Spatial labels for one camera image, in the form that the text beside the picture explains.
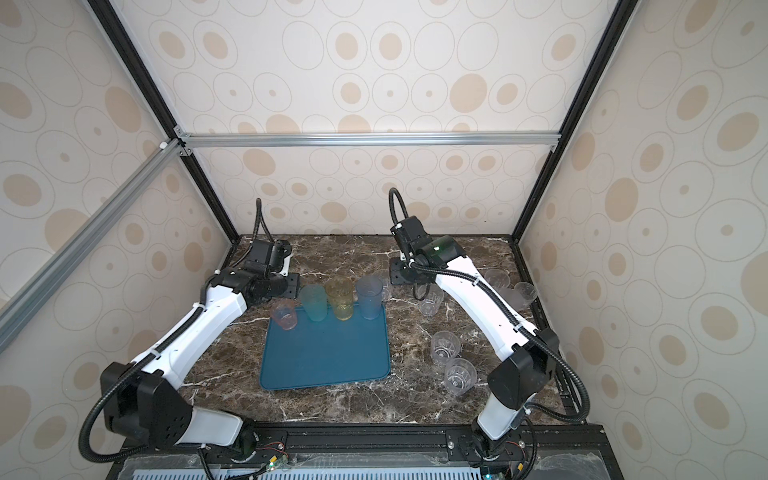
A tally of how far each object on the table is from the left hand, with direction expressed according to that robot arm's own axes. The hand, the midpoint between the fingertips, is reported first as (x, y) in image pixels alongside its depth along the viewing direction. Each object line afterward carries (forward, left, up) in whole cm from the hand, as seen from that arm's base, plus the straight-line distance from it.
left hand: (299, 277), depth 83 cm
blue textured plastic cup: (+4, -18, -13) cm, 23 cm away
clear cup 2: (-21, -45, -19) cm, 53 cm away
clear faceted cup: (-15, -34, +15) cm, 40 cm away
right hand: (-1, -27, +3) cm, 28 cm away
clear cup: (-12, -42, -19) cm, 47 cm away
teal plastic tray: (-13, +2, -20) cm, 24 cm away
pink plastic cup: (-2, +8, -16) cm, 18 cm away
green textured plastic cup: (+1, -1, -15) cm, 15 cm away
